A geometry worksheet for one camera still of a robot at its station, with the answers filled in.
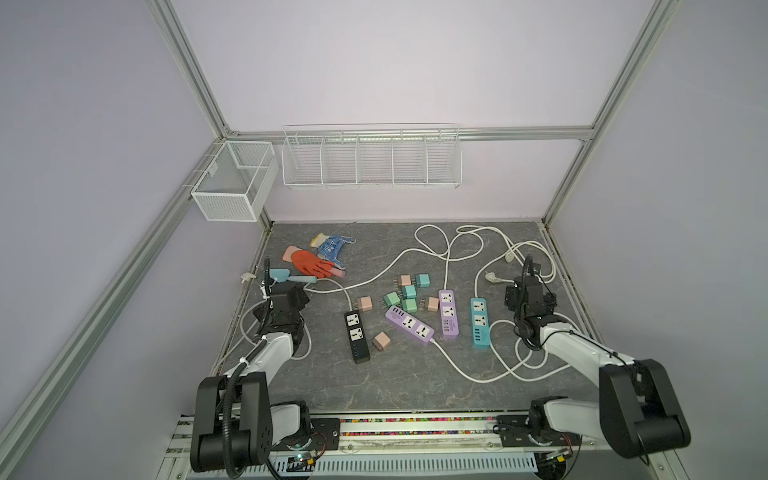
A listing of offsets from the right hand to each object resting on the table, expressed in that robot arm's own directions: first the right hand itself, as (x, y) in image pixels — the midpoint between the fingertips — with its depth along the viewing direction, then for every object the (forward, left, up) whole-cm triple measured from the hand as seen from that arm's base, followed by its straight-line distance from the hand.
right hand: (533, 293), depth 88 cm
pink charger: (-12, +46, -7) cm, 48 cm away
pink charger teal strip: (+1, +51, -8) cm, 52 cm away
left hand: (-1, +75, +1) cm, 75 cm away
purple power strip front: (-6, +37, -8) cm, 38 cm away
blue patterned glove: (+24, +67, -8) cm, 72 cm away
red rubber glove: (+16, +72, -6) cm, 74 cm away
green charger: (0, +37, -7) cm, 38 cm away
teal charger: (+9, +32, -7) cm, 34 cm away
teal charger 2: (+5, +37, -8) cm, 38 cm away
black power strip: (-11, +53, -6) cm, 54 cm away
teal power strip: (-6, +15, -8) cm, 18 cm away
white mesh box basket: (+32, +95, +16) cm, 102 cm away
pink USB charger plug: (+10, +38, -8) cm, 40 cm away
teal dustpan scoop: (+14, +83, -9) cm, 85 cm away
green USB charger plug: (+2, +43, -7) cm, 44 cm away
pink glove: (+21, +82, -8) cm, 85 cm away
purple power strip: (-3, +25, -7) cm, 26 cm away
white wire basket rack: (+40, +49, +22) cm, 67 cm away
